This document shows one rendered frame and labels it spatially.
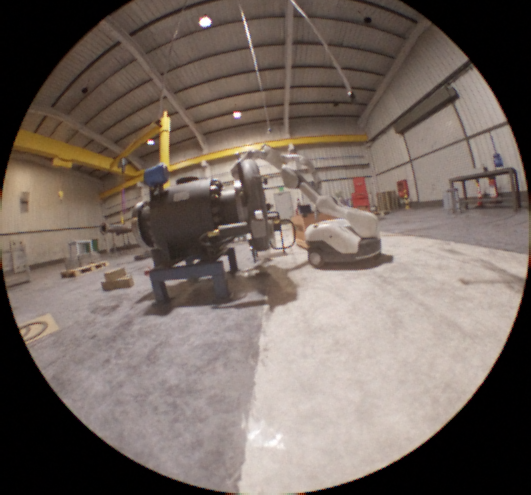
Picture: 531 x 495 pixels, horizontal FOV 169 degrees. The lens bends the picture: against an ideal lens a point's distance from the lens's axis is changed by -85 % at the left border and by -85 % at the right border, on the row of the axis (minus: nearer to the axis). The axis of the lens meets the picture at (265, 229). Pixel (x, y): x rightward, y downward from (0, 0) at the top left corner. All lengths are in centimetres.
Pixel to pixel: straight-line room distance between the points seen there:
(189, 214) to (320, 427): 128
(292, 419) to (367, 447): 19
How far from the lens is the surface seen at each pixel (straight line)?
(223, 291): 120
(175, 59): 990
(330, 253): 144
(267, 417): 53
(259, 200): 114
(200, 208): 127
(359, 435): 50
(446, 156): 972
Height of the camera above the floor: 46
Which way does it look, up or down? 3 degrees down
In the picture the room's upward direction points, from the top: 9 degrees counter-clockwise
